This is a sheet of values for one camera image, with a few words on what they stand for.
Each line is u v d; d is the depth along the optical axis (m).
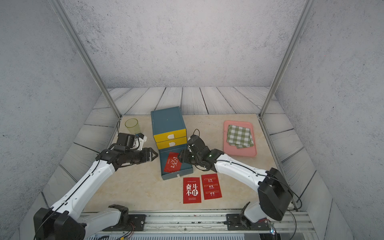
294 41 0.81
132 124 0.99
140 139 0.74
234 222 0.73
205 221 0.74
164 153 0.97
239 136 1.06
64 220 0.39
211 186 0.85
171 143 0.89
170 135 0.84
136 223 0.73
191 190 0.83
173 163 0.94
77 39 0.81
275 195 0.42
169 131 0.83
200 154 0.61
